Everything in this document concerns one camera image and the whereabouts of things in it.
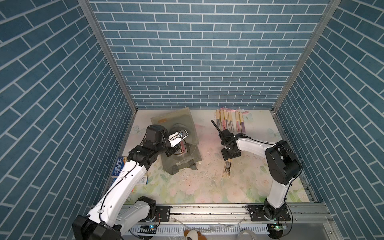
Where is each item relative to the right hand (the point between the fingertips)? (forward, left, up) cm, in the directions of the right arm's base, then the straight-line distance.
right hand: (229, 156), depth 95 cm
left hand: (-5, +28, +24) cm, 37 cm away
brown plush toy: (-42, +19, +2) cm, 46 cm away
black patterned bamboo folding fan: (+31, +7, +1) cm, 32 cm away
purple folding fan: (+28, -11, +1) cm, 31 cm away
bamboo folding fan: (+34, -3, +1) cm, 34 cm away
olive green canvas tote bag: (+10, +35, +19) cm, 41 cm away
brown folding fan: (+31, 0, +1) cm, 31 cm away
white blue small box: (-20, +50, +2) cm, 54 cm away
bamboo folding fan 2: (+32, -8, 0) cm, 33 cm away
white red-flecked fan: (-11, +2, +1) cm, 11 cm away
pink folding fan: (+33, +4, +2) cm, 33 cm away
